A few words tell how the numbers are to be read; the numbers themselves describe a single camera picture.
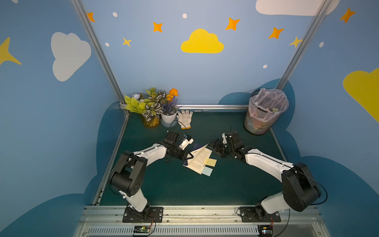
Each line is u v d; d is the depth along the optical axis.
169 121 1.15
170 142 0.75
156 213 0.75
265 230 0.72
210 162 0.93
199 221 0.73
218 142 0.80
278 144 1.08
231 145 0.69
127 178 0.46
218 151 0.80
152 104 0.91
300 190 0.44
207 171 0.89
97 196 0.84
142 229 0.72
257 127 1.01
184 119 1.18
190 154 0.86
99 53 0.84
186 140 0.84
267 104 1.04
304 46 0.82
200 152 0.94
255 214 0.68
